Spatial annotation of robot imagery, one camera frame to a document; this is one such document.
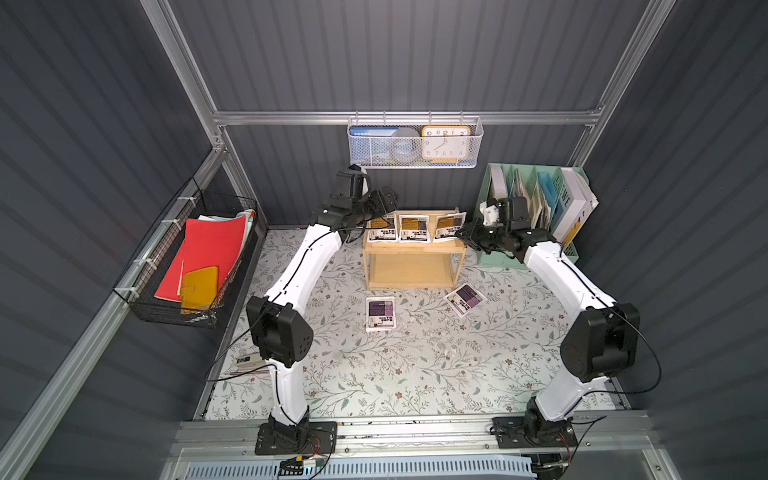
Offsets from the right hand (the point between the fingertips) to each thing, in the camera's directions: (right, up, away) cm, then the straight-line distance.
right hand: (465, 231), depth 85 cm
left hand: (-23, +9, -4) cm, 25 cm away
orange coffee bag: (-24, +1, +4) cm, 24 cm away
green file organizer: (+28, +16, +14) cm, 36 cm away
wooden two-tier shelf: (-13, -11, +23) cm, 29 cm away
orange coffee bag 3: (-4, +2, +4) cm, 6 cm away
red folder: (-68, -4, -11) cm, 69 cm away
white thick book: (+38, +9, +8) cm, 40 cm away
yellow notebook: (-65, -15, -18) cm, 69 cm away
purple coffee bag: (-25, -26, +11) cm, 38 cm away
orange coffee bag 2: (-14, +1, +4) cm, 15 cm away
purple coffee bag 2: (+3, -22, +13) cm, 26 cm away
